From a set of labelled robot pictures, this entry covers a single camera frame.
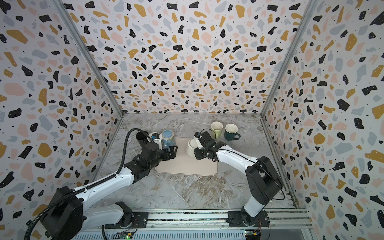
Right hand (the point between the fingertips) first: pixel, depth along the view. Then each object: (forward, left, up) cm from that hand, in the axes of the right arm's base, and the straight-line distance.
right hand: (197, 152), depth 89 cm
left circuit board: (-41, +33, -8) cm, 53 cm away
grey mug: (-3, +19, +19) cm, 27 cm away
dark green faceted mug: (+19, -22, -2) cm, 29 cm away
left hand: (-2, +14, +7) cm, 15 cm away
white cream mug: (+3, +3, +3) cm, 5 cm away
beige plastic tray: (-2, +9, -13) cm, 16 cm away
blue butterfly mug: (+8, +18, +3) cm, 20 cm away
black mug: (+9, +36, 0) cm, 37 cm away
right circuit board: (-39, -28, -11) cm, 49 cm away
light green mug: (+21, -13, -1) cm, 25 cm away
